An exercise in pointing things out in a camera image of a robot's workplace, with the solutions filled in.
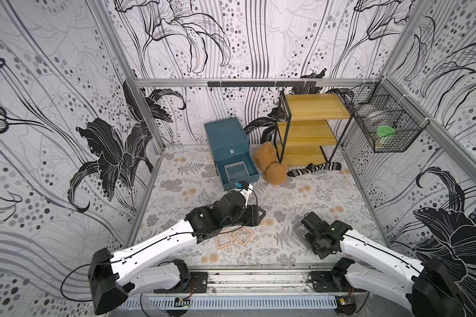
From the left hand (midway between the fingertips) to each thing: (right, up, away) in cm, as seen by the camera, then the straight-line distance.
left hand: (262, 219), depth 70 cm
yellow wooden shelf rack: (+23, +34, +28) cm, 50 cm away
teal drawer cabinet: (-13, +30, +25) cm, 41 cm away
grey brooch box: (-10, +16, +30) cm, 36 cm away
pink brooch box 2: (-7, -11, +15) cm, 20 cm away
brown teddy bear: (+5, +22, +30) cm, 38 cm away
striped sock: (+31, +18, +36) cm, 51 cm away
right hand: (+21, -14, +14) cm, 28 cm away
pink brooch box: (-15, -13, +14) cm, 25 cm away
